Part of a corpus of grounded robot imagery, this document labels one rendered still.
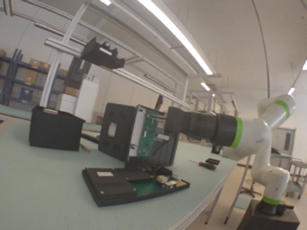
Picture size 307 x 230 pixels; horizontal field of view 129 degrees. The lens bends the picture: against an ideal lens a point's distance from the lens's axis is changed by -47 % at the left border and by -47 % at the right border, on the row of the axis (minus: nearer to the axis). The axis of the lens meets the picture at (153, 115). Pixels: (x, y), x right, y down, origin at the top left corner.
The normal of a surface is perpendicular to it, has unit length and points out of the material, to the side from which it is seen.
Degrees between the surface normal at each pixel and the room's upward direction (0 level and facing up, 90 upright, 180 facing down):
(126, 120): 90
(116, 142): 90
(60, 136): 90
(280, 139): 90
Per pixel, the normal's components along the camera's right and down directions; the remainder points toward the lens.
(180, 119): -0.16, -0.11
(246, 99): -0.64, -0.19
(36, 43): 0.74, 0.11
